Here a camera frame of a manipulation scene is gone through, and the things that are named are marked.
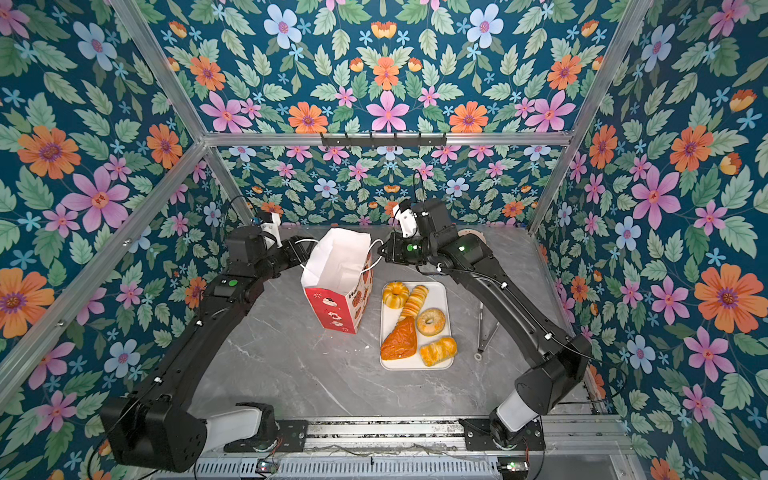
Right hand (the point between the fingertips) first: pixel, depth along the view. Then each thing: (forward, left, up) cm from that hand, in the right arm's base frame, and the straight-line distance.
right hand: (378, 247), depth 69 cm
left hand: (+6, +18, -1) cm, 19 cm away
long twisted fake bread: (+3, -9, -31) cm, 32 cm away
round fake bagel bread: (-3, -14, -32) cm, 35 cm away
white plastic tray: (+6, -16, -33) cm, 38 cm away
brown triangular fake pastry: (-11, -5, -28) cm, 31 cm away
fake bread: (+5, -3, -29) cm, 30 cm away
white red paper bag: (+12, +16, -28) cm, 35 cm away
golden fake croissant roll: (-13, -15, -30) cm, 36 cm away
